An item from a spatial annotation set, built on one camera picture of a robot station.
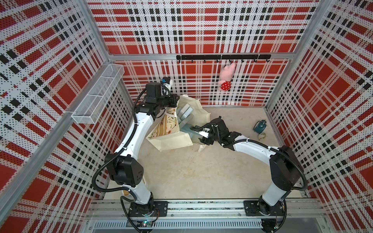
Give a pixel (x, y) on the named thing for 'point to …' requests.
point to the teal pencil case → (194, 135)
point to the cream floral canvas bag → (165, 134)
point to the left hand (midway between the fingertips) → (181, 96)
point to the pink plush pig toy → (226, 75)
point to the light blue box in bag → (185, 111)
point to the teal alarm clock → (260, 126)
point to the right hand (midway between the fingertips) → (204, 130)
